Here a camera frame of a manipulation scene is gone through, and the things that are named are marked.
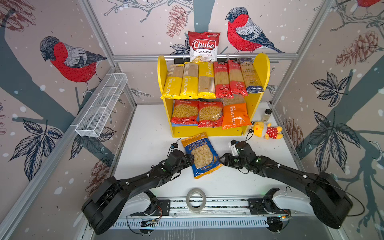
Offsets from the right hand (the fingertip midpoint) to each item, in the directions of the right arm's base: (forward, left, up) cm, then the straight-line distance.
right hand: (219, 163), depth 83 cm
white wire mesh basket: (+10, +63, +28) cm, 70 cm away
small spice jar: (+36, -36, 0) cm, 51 cm away
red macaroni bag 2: (+26, +5, +13) cm, 30 cm away
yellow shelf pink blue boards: (+23, +19, -1) cm, 30 cm away
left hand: (+2, +16, +2) cm, 16 cm away
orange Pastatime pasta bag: (+24, -9, +14) cm, 30 cm away
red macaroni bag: (+26, +21, +15) cm, 36 cm away
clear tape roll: (-18, +16, -2) cm, 24 cm away
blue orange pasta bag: (+3, +7, -2) cm, 8 cm away
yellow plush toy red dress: (+24, -29, 0) cm, 38 cm away
